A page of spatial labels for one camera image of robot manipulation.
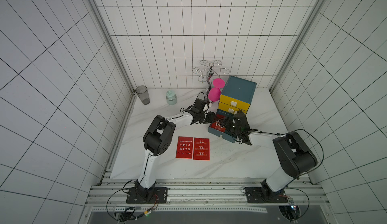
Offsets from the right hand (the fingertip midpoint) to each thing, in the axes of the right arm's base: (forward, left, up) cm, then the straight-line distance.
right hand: (223, 119), depth 96 cm
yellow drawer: (+3, -3, +7) cm, 8 cm away
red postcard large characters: (-2, +4, -4) cm, 6 cm away
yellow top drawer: (+3, -5, +13) cm, 15 cm away
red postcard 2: (-20, +24, -6) cm, 31 cm away
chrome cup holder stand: (+21, +10, +24) cm, 33 cm away
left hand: (-2, +6, 0) cm, 6 cm away
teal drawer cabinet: (+8, -7, +15) cm, 18 cm away
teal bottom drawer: (-12, -2, 0) cm, 12 cm away
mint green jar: (+17, +37, 0) cm, 41 cm away
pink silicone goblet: (+12, +6, +12) cm, 18 cm away
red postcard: (-18, +13, -6) cm, 24 cm away
